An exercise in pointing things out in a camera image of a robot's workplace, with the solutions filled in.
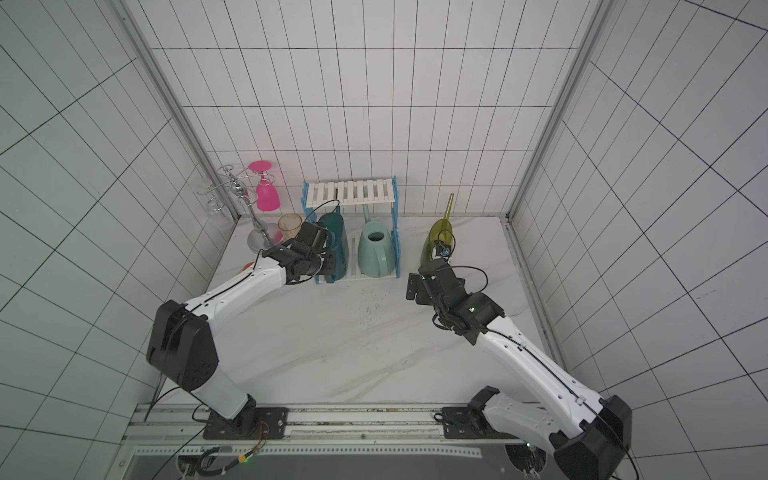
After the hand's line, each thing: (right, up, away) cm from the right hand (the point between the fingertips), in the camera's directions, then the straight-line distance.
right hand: (416, 280), depth 77 cm
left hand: (-26, +3, +11) cm, 29 cm away
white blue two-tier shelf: (-22, +25, +12) cm, 36 cm away
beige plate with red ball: (-56, +2, +24) cm, 61 cm away
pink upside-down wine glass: (-51, +26, +28) cm, 64 cm away
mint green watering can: (-11, +8, +12) cm, 18 cm away
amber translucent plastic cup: (-42, +17, +24) cm, 51 cm away
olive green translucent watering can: (+13, +14, +34) cm, 39 cm away
